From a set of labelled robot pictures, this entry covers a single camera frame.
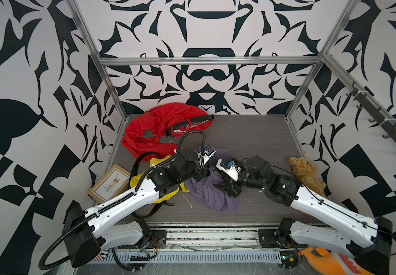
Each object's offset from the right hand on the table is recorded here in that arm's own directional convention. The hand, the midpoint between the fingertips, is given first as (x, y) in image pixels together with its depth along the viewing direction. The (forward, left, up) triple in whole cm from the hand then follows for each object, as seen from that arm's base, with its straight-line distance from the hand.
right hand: (218, 170), depth 71 cm
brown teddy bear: (+6, -46, -16) cm, 49 cm away
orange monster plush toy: (-30, -42, -17) cm, 54 cm away
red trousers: (+32, +40, -14) cm, 53 cm away
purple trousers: (-4, +5, -12) cm, 14 cm away
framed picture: (+3, +52, -21) cm, 56 cm away
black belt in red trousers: (+33, +26, -14) cm, 44 cm away
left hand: (+6, +5, 0) cm, 8 cm away
